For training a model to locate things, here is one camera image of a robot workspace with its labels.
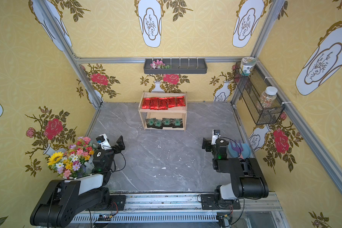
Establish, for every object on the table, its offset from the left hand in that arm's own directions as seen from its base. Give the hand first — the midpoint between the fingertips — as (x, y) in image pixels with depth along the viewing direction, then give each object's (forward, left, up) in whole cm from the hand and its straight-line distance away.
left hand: (109, 138), depth 87 cm
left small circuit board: (-39, -2, -14) cm, 41 cm away
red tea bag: (+18, -22, +11) cm, 31 cm away
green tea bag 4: (+16, -42, -7) cm, 46 cm away
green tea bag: (+18, -22, -9) cm, 30 cm away
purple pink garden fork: (-5, -81, -9) cm, 82 cm away
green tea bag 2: (+16, -28, -8) cm, 33 cm away
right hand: (+2, -66, -5) cm, 66 cm away
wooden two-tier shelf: (+13, -42, +8) cm, 45 cm away
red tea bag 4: (+18, -38, +12) cm, 44 cm away
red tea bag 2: (+18, -27, +12) cm, 35 cm away
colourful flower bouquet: (-17, +14, +5) cm, 23 cm away
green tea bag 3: (+18, -35, -9) cm, 41 cm away
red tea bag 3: (+18, -33, +11) cm, 39 cm away
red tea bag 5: (+19, -44, +12) cm, 49 cm away
